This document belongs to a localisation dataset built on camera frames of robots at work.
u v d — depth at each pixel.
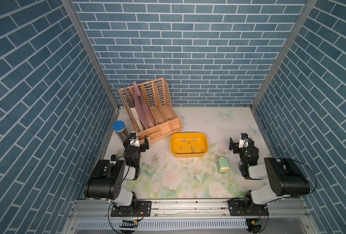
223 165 0.82
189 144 0.98
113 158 0.87
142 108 1.04
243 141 0.77
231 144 0.84
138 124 0.89
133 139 0.75
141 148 0.82
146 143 0.84
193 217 0.72
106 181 0.45
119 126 0.84
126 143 0.83
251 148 0.72
